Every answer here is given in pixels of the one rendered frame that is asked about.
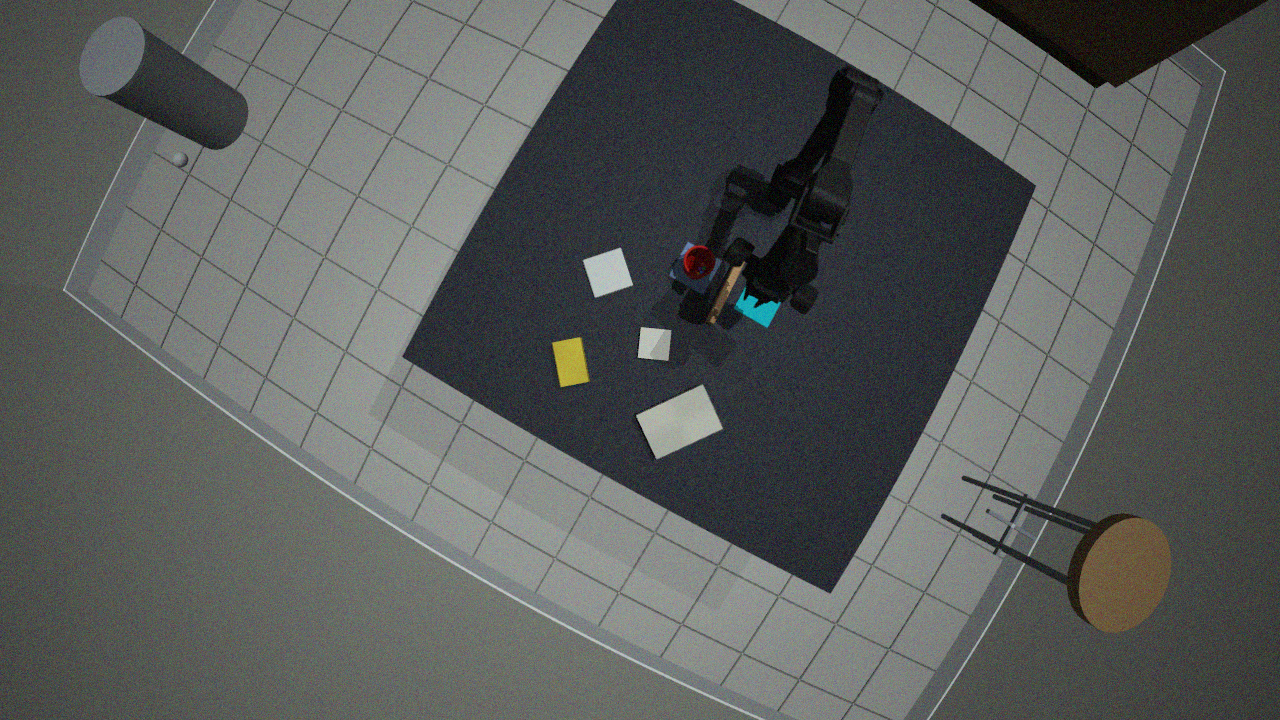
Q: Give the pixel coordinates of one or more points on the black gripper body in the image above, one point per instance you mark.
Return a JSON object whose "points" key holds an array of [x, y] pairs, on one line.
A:
{"points": [[740, 250]]}

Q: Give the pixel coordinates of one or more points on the yellow block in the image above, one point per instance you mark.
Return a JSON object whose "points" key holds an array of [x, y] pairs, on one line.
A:
{"points": [[571, 362]]}

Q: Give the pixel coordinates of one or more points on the light brown wooden plank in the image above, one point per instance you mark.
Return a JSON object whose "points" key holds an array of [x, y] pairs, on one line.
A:
{"points": [[723, 294]]}

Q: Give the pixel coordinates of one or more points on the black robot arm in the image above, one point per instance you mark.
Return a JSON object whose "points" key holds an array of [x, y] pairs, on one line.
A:
{"points": [[822, 196]]}

